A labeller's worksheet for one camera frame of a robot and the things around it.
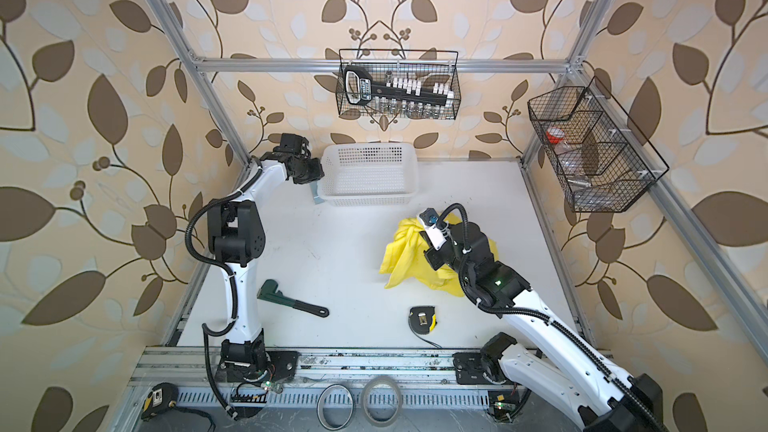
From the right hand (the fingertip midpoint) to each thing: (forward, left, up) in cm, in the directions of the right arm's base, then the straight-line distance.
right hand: (429, 232), depth 74 cm
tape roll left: (-34, +28, -23) cm, 49 cm away
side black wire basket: (+12, -43, +12) cm, 47 cm away
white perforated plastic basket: (+39, +18, -20) cm, 48 cm away
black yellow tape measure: (-16, +2, -19) cm, 25 cm away
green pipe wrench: (-6, +46, -21) cm, 51 cm away
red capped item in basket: (+23, -36, +12) cm, 44 cm away
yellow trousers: (-6, +7, -3) cm, 9 cm away
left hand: (+33, +33, -10) cm, 47 cm away
